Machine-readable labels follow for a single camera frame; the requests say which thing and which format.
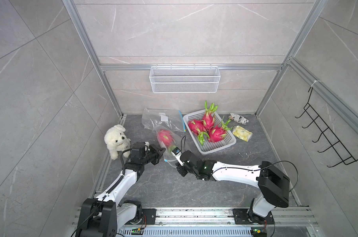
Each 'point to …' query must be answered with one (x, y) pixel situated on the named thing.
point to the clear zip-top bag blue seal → (171, 118)
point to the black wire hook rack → (346, 157)
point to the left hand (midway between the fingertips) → (167, 145)
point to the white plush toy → (117, 141)
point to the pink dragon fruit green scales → (208, 118)
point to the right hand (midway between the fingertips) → (178, 162)
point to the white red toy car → (238, 118)
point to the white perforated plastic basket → (208, 146)
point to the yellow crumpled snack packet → (241, 133)
